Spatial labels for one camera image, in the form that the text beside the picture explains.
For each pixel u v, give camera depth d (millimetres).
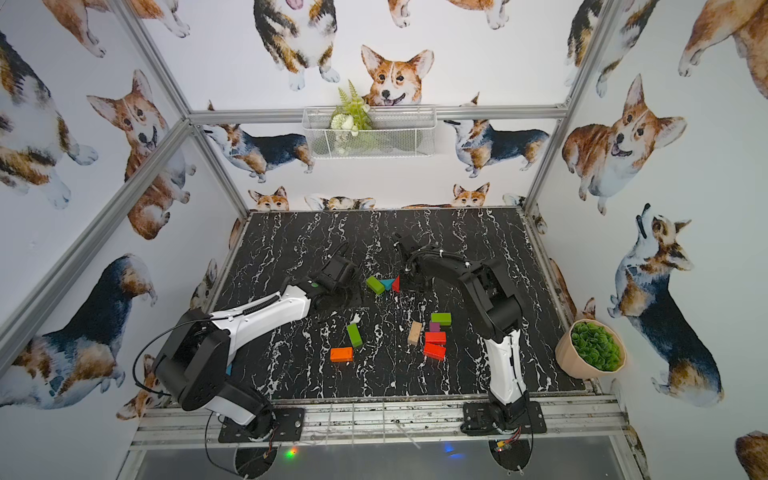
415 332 866
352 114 822
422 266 718
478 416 733
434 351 838
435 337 871
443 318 908
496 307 534
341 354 840
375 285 979
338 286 702
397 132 924
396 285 977
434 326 878
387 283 972
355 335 862
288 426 738
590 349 735
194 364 439
